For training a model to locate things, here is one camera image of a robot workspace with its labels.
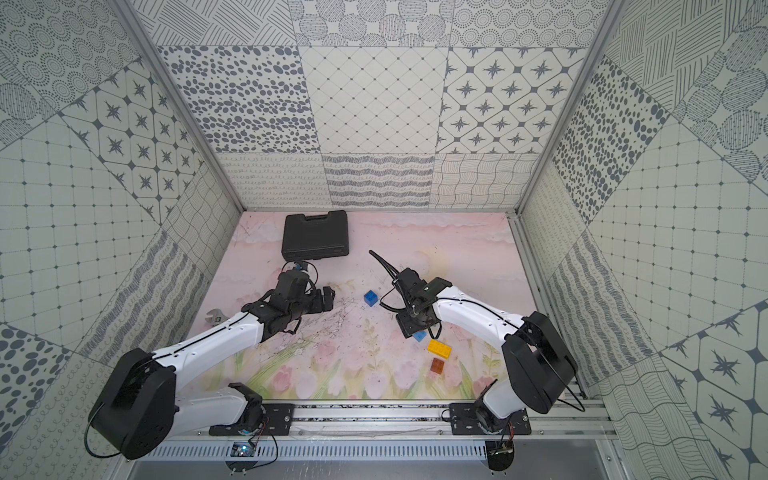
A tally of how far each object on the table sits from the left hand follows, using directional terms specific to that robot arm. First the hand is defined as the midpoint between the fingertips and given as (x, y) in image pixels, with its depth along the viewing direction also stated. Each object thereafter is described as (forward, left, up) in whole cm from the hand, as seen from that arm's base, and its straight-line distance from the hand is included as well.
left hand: (329, 295), depth 86 cm
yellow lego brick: (-12, -33, -9) cm, 36 cm away
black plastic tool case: (+26, +10, -5) cm, 29 cm away
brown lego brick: (-16, -32, -9) cm, 37 cm away
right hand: (-7, -26, -5) cm, 28 cm away
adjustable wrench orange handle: (-4, +35, -8) cm, 37 cm away
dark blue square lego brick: (+3, -12, -6) cm, 14 cm away
